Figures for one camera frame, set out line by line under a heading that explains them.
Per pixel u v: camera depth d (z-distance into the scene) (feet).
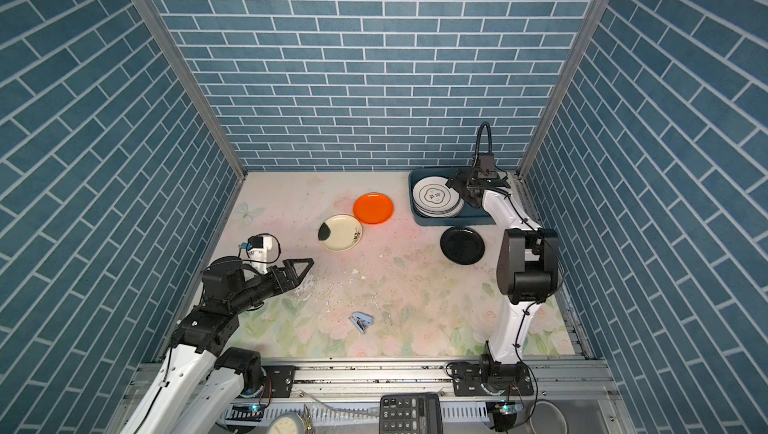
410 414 2.23
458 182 2.92
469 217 3.48
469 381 2.41
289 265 2.16
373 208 3.60
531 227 1.77
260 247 2.23
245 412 2.37
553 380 2.49
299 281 2.17
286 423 2.14
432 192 3.65
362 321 2.70
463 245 3.25
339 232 3.37
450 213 3.45
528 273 1.71
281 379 2.38
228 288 1.84
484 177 2.50
